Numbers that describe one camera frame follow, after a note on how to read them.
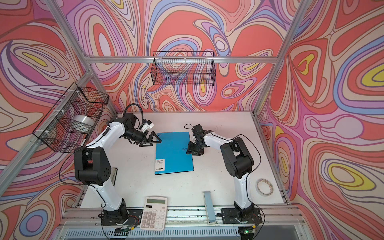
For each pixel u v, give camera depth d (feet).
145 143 2.57
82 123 2.31
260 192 2.63
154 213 2.40
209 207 2.40
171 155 3.11
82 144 2.35
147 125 2.72
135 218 2.38
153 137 2.52
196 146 2.77
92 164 1.59
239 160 1.77
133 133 2.45
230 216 2.40
